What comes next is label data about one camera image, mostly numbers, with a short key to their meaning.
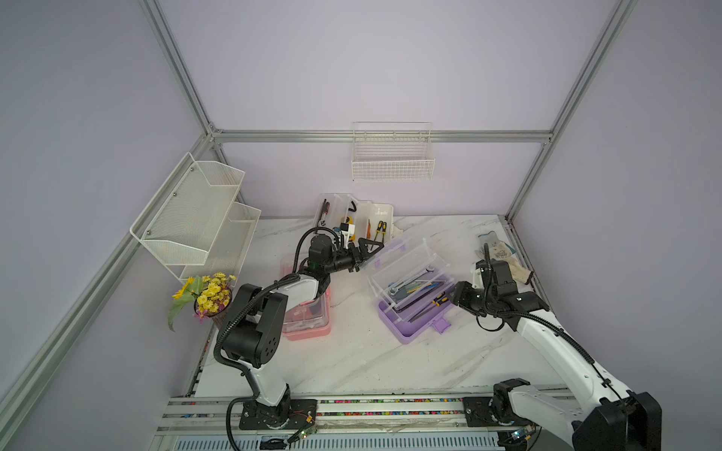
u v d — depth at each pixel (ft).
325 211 3.53
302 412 2.41
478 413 2.40
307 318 2.69
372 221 3.87
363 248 2.55
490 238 3.53
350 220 3.54
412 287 2.82
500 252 3.41
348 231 2.74
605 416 1.24
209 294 2.27
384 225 3.84
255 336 1.57
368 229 3.76
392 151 3.11
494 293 2.05
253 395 1.88
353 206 3.74
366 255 2.51
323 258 2.38
